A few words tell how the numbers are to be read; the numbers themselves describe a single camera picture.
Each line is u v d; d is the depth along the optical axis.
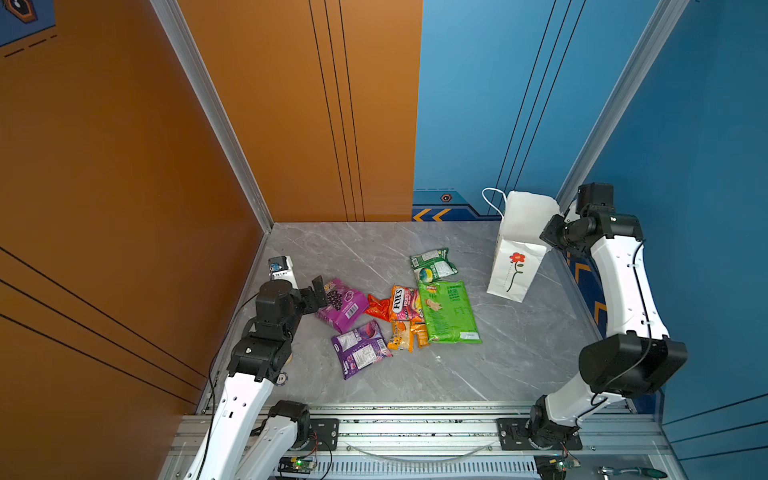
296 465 0.71
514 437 0.72
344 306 0.89
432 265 1.03
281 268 0.61
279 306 0.52
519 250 0.77
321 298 0.67
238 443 0.42
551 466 0.70
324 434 0.74
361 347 0.85
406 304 0.94
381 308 0.94
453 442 0.73
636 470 0.68
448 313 0.92
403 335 0.89
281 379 0.83
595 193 0.58
